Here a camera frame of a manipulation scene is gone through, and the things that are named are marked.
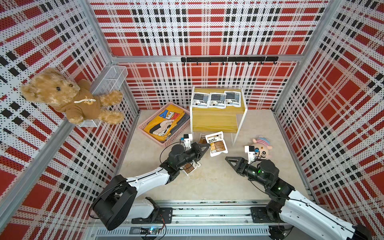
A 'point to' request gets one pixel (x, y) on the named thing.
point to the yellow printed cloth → (161, 128)
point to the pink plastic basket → (182, 123)
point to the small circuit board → (153, 230)
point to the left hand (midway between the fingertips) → (212, 145)
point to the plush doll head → (262, 147)
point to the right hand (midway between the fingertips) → (228, 159)
